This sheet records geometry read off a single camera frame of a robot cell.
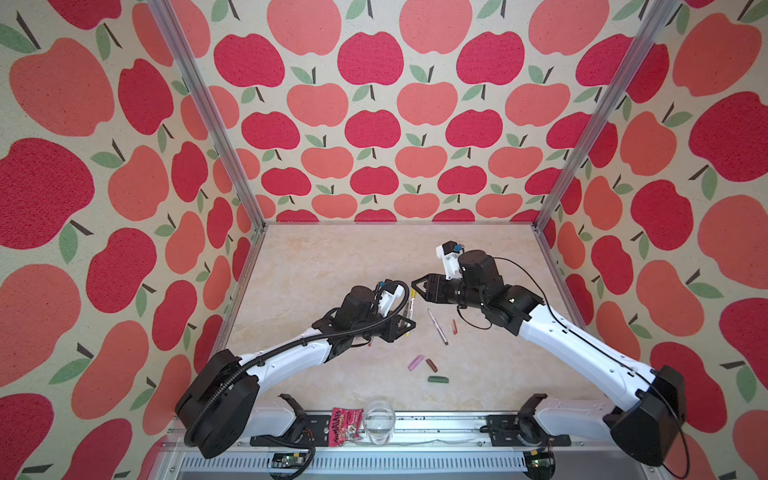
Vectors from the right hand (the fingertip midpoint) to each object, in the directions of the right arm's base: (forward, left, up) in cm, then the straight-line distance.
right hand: (423, 282), depth 75 cm
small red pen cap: (+1, -12, -25) cm, 28 cm away
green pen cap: (-16, -7, -24) cm, 30 cm away
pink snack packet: (-30, +17, -23) cm, 41 cm away
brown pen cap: (-12, -5, -25) cm, 28 cm away
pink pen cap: (-12, 0, -25) cm, 27 cm away
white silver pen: (0, -7, -24) cm, 25 cm away
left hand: (-8, +1, -9) cm, 13 cm away
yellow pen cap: (-4, +2, +1) cm, 5 cm away
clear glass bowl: (-28, +9, -24) cm, 38 cm away
